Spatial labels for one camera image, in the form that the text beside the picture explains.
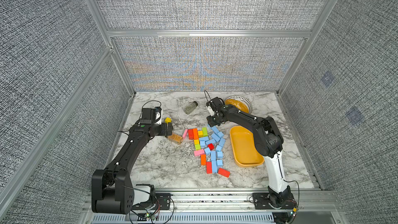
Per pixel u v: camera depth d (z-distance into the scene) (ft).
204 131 3.18
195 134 3.13
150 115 2.17
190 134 3.11
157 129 2.50
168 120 3.36
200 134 3.11
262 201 2.37
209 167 2.74
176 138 3.03
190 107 3.49
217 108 2.61
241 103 3.49
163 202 2.41
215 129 3.20
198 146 2.94
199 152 2.91
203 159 2.87
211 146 2.95
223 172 2.69
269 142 1.83
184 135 3.11
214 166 2.74
